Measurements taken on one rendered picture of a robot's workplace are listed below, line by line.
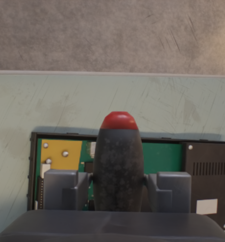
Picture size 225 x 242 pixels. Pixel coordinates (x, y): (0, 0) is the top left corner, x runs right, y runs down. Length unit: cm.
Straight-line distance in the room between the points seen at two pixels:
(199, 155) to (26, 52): 108
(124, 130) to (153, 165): 23
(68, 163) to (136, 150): 19
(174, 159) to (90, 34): 115
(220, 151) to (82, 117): 19
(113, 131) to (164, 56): 152
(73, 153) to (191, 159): 15
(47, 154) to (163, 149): 14
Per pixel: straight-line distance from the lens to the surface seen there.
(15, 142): 34
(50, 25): 144
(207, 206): 43
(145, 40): 163
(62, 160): 34
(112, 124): 16
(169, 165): 40
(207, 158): 42
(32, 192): 33
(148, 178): 16
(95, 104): 36
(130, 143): 16
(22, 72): 34
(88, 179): 16
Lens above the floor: 133
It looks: 63 degrees down
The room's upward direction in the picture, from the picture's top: 90 degrees clockwise
